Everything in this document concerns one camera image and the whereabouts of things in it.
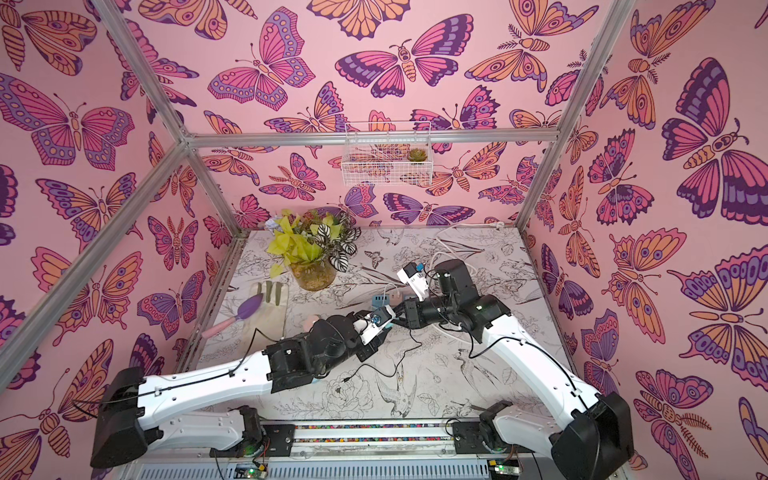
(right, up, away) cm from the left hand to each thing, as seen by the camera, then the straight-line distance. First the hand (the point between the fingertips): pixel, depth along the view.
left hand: (386, 318), depth 72 cm
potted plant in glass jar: (-23, +18, +20) cm, 35 cm away
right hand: (+1, +1, -1) cm, 2 cm away
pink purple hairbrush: (-46, -2, +28) cm, 54 cm away
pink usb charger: (+2, +2, +21) cm, 21 cm away
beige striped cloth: (-38, -6, +23) cm, 45 cm away
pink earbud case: (-25, -6, +24) cm, 35 cm away
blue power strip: (-2, +1, +25) cm, 25 cm away
